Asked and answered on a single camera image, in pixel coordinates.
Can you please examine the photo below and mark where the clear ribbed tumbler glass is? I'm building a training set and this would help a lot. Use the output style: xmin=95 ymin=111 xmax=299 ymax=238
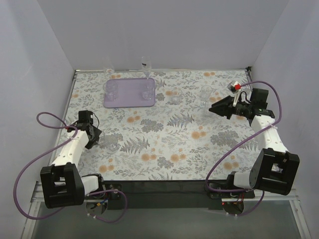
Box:
xmin=103 ymin=80 xmax=118 ymax=101

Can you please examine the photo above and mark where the short clear tumbler glass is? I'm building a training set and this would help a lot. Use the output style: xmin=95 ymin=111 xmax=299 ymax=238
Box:
xmin=171 ymin=87 xmax=182 ymax=104

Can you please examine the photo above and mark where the clear stemmed wine glass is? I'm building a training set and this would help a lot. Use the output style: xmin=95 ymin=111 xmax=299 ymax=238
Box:
xmin=102 ymin=56 xmax=115 ymax=80

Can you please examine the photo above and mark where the tall clear champagne flute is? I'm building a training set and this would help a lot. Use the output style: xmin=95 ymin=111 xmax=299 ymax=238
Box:
xmin=141 ymin=56 xmax=152 ymax=84

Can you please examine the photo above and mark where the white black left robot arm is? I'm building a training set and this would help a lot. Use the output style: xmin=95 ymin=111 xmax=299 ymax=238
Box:
xmin=40 ymin=110 xmax=103 ymax=209

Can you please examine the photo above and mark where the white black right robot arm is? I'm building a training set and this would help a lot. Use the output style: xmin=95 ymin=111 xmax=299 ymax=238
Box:
xmin=206 ymin=88 xmax=300 ymax=195

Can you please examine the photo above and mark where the lilac plastic tray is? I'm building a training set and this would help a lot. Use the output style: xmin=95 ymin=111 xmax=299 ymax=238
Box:
xmin=103 ymin=78 xmax=156 ymax=108

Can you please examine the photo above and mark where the floral patterned table mat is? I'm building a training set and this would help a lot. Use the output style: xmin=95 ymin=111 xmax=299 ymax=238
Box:
xmin=66 ymin=70 xmax=260 ymax=180

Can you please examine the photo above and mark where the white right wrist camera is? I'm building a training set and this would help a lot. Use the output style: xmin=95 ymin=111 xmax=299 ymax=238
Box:
xmin=227 ymin=81 xmax=241 ymax=107

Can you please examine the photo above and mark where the aluminium frame rail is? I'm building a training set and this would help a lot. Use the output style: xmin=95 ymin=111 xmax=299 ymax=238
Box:
xmin=31 ymin=182 xmax=299 ymax=203

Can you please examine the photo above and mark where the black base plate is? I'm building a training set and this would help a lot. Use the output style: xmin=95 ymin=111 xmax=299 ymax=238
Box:
xmin=84 ymin=179 xmax=255 ymax=211

